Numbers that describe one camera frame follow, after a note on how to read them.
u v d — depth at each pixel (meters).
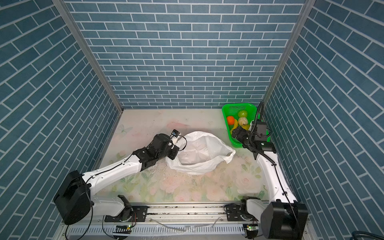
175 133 0.72
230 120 1.06
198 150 0.96
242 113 1.11
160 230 0.77
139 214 0.74
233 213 0.74
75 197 0.40
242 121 1.05
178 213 0.75
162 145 0.64
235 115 1.14
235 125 1.07
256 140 0.60
